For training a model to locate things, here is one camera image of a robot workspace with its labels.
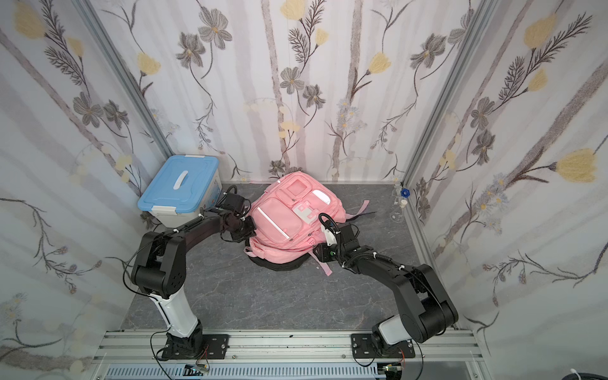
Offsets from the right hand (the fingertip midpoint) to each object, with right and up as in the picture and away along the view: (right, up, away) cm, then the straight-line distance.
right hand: (319, 246), depth 89 cm
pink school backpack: (-12, +11, +8) cm, 19 cm away
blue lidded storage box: (-55, +23, +7) cm, 60 cm away
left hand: (-24, +6, +6) cm, 26 cm away
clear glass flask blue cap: (+36, +20, +13) cm, 43 cm away
